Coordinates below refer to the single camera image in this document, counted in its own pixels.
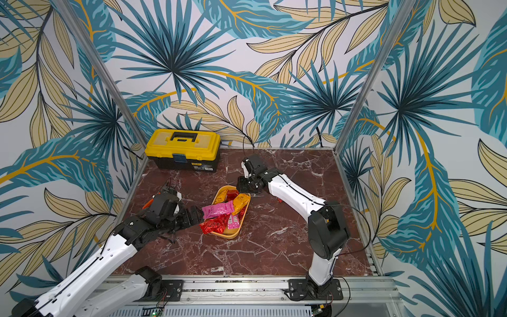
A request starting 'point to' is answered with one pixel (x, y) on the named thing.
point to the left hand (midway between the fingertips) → (194, 221)
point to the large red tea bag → (215, 224)
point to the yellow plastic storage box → (232, 233)
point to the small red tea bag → (232, 194)
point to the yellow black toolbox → (192, 150)
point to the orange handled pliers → (148, 203)
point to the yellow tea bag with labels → (221, 197)
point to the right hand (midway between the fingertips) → (239, 186)
